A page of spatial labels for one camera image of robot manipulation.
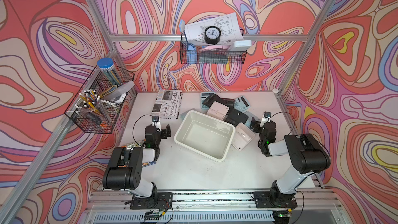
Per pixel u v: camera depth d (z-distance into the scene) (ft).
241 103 3.56
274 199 2.18
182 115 3.32
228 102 3.55
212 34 2.57
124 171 1.45
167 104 3.54
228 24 2.70
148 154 2.18
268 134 2.41
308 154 1.59
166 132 2.78
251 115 3.47
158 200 2.41
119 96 2.37
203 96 3.77
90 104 1.88
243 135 2.98
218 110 3.33
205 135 3.11
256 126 2.84
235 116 3.30
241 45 2.33
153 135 2.34
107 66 2.28
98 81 2.49
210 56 2.63
